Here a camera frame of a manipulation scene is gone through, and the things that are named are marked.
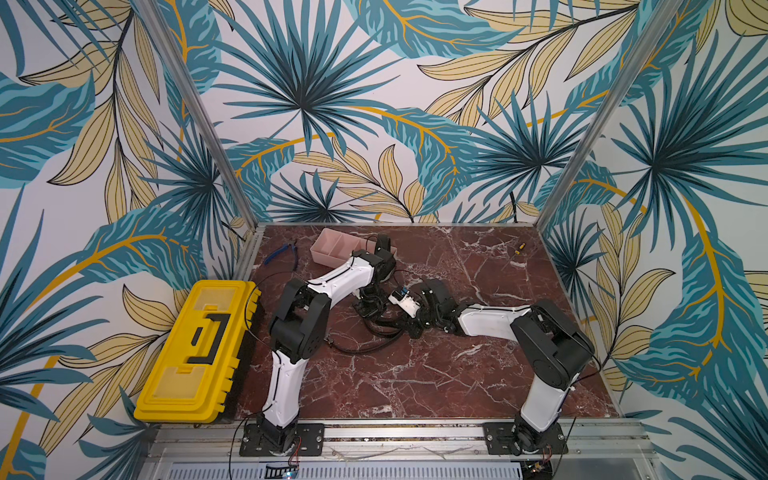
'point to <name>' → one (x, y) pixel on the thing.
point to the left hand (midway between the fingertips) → (380, 319)
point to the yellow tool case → (199, 375)
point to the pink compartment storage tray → (335, 247)
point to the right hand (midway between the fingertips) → (396, 319)
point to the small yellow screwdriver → (521, 247)
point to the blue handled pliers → (283, 248)
